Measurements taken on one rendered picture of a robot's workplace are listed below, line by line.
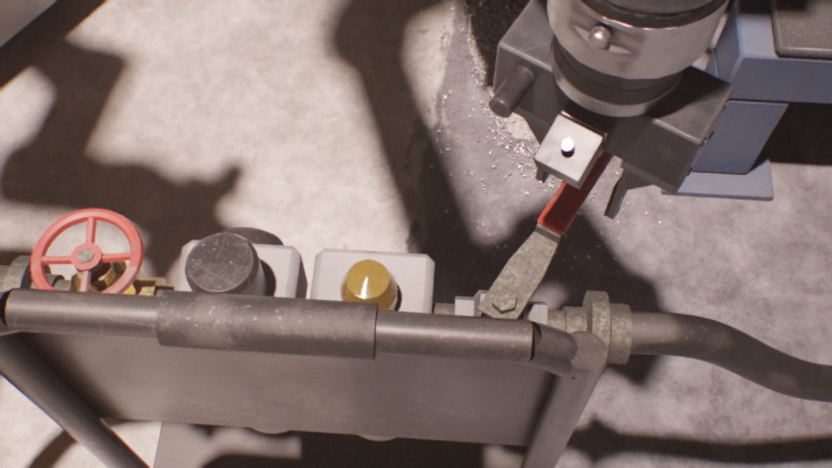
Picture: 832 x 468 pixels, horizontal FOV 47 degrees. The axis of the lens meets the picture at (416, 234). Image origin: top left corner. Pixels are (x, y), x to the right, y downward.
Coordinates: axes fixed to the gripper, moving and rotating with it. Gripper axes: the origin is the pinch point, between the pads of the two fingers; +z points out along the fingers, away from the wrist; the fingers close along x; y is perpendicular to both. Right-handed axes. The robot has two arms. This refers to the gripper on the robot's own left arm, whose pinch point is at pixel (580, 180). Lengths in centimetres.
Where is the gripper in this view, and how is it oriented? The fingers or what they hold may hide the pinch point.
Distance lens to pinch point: 68.1
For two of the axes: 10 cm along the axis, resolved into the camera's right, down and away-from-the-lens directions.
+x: 8.4, 4.8, -2.5
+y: -5.4, 7.5, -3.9
